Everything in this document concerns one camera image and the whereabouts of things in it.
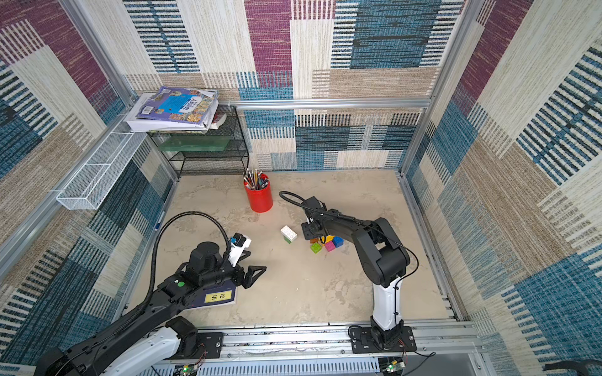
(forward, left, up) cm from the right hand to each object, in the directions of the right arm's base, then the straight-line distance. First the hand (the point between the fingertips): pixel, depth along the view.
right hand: (316, 232), depth 99 cm
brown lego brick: (-5, +1, +2) cm, 6 cm away
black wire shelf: (+38, +40, +6) cm, 55 cm away
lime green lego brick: (-7, +1, +1) cm, 8 cm away
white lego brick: (-4, +11, +6) cm, 13 cm away
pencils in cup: (+17, +25, +14) cm, 33 cm away
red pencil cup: (+12, +23, +7) cm, 27 cm away
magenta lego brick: (-7, -5, +1) cm, 9 cm away
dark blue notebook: (-25, +35, +2) cm, 43 cm away
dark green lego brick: (-6, +11, +4) cm, 13 cm away
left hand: (-18, +20, +12) cm, 30 cm away
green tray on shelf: (+29, +50, +24) cm, 62 cm away
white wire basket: (-5, +68, +34) cm, 77 cm away
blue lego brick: (-6, -8, +2) cm, 10 cm away
